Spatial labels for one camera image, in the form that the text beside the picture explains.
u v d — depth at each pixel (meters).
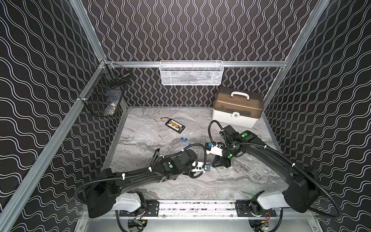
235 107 0.94
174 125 1.07
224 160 0.68
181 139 1.01
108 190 0.40
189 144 0.61
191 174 0.69
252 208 0.66
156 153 0.94
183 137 1.03
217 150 0.68
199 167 0.66
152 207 0.76
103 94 0.93
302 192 0.41
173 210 0.76
